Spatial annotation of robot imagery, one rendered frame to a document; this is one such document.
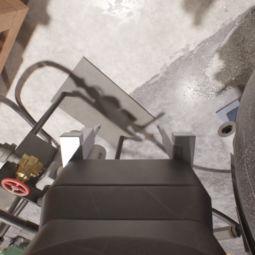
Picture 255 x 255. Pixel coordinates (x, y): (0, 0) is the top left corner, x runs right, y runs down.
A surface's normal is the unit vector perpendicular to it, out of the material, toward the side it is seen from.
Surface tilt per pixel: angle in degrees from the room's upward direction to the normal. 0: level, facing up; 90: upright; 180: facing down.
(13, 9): 90
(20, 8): 90
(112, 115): 0
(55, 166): 90
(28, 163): 60
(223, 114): 0
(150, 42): 0
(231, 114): 90
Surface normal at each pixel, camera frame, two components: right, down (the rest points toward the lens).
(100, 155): 0.67, -0.52
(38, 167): 0.51, -0.13
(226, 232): -0.73, -0.16
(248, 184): -0.93, -0.36
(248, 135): -0.83, -0.51
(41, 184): -0.13, 0.63
